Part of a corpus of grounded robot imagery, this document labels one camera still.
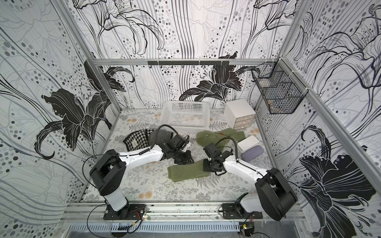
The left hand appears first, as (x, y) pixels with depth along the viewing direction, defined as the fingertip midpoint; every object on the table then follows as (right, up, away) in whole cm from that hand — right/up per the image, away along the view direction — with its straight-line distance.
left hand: (193, 164), depth 84 cm
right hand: (+8, -2, +4) cm, 9 cm away
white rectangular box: (+37, +10, +13) cm, 40 cm away
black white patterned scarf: (-31, +14, +9) cm, 35 cm away
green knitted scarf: (-8, -4, -2) cm, 9 cm away
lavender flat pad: (+34, +5, +4) cm, 35 cm away
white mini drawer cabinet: (+31, +30, +15) cm, 45 cm away
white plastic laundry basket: (-6, +29, +31) cm, 42 cm away
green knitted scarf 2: (+13, +14, +13) cm, 23 cm away
